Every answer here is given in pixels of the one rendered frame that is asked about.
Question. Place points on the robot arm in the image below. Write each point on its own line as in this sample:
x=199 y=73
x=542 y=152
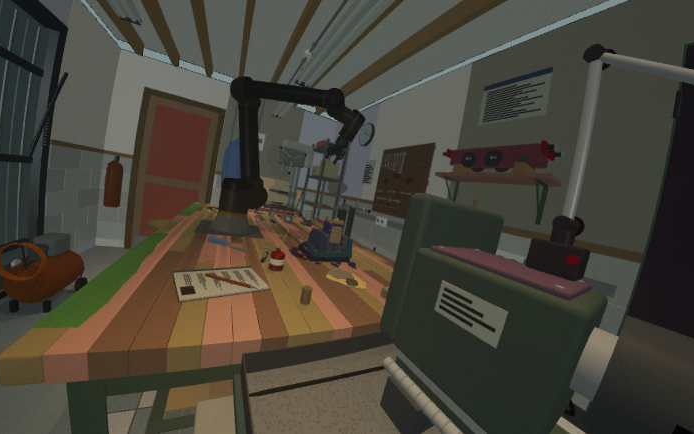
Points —
x=249 y=138

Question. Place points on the white ceiling lamp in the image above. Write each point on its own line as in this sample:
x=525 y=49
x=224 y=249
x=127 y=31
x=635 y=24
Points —
x=329 y=48
x=124 y=9

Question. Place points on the grey metal shelf unit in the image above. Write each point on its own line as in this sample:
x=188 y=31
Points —
x=323 y=181

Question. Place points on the dark grey machine tray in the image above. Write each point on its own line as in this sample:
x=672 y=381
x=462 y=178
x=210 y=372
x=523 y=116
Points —
x=311 y=398

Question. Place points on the green workbench frame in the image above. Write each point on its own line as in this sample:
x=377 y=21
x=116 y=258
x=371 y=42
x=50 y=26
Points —
x=88 y=404

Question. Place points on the brown rag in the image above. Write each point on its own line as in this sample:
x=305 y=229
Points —
x=344 y=277

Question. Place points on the brown wooden peg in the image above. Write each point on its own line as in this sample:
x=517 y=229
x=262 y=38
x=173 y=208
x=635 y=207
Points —
x=306 y=295

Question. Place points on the blue drum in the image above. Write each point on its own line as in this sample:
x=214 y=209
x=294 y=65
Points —
x=231 y=160

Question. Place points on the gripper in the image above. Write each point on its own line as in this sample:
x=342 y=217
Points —
x=340 y=146

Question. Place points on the red white tin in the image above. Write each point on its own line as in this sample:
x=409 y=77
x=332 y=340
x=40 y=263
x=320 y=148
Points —
x=277 y=260

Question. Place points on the white paper sign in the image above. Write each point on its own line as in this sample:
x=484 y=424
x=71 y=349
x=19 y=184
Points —
x=368 y=172

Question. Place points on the blue white wall poster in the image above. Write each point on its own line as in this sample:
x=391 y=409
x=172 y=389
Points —
x=516 y=96

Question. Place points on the brown wall shelf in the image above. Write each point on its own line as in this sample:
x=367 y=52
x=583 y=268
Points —
x=498 y=180

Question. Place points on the blue model steam engine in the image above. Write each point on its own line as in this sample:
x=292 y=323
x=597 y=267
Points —
x=323 y=244

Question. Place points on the orange pencil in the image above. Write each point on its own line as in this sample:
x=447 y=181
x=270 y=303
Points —
x=229 y=280

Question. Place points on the brown pegboard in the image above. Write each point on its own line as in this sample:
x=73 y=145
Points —
x=404 y=181

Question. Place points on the green bench machine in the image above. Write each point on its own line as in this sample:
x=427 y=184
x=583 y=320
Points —
x=474 y=362

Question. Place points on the orange air compressor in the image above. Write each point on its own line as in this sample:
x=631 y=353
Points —
x=39 y=277

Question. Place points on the grey base sheet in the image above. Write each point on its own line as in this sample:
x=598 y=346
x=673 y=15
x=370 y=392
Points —
x=226 y=229

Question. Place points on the grey drill press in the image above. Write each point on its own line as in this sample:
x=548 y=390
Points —
x=294 y=157

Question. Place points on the round wall clock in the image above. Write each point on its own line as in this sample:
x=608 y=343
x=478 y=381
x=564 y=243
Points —
x=366 y=134

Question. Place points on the red wheeled chassis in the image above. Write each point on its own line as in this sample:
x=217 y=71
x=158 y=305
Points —
x=504 y=155

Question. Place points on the red door brown frame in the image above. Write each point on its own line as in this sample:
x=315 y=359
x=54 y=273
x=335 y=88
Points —
x=175 y=169

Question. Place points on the blue flat tool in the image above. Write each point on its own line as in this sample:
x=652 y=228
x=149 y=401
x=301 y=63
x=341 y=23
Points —
x=218 y=240

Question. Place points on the red fire extinguisher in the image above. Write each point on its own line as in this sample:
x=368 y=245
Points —
x=113 y=184

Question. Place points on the white wall socket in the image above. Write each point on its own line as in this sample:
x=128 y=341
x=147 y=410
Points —
x=381 y=221

